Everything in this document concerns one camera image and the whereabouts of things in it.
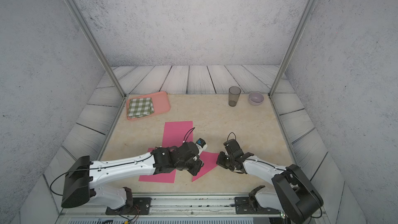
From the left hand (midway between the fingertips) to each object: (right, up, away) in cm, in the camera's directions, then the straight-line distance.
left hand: (206, 168), depth 73 cm
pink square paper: (+2, 0, +9) cm, 10 cm away
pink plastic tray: (-48, +20, +35) cm, 62 cm away
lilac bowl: (+37, +34, +42) cm, 66 cm away
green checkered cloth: (-47, +28, +39) cm, 67 cm away
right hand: (+7, -2, +15) cm, 16 cm away
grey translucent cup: (+19, +38, +32) cm, 53 cm away
